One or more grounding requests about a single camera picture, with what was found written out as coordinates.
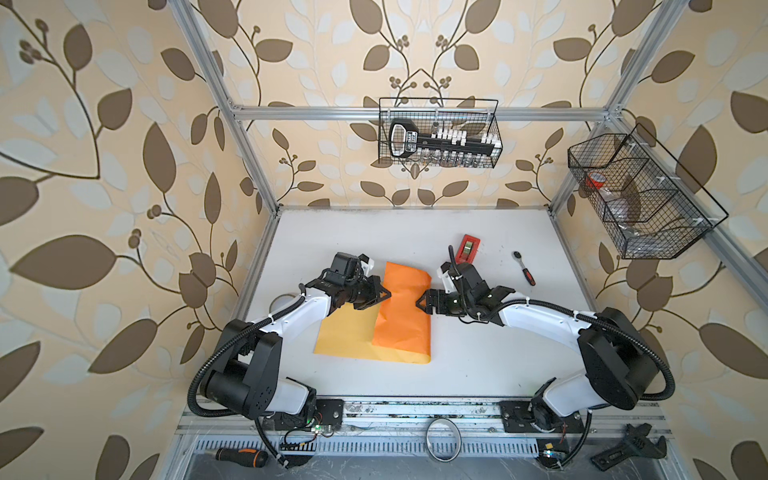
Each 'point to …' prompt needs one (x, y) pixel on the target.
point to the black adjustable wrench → (636, 445)
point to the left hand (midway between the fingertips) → (393, 291)
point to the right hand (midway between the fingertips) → (427, 307)
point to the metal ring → (459, 435)
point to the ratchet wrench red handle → (517, 255)
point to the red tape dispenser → (467, 249)
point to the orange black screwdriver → (243, 457)
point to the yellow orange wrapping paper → (393, 329)
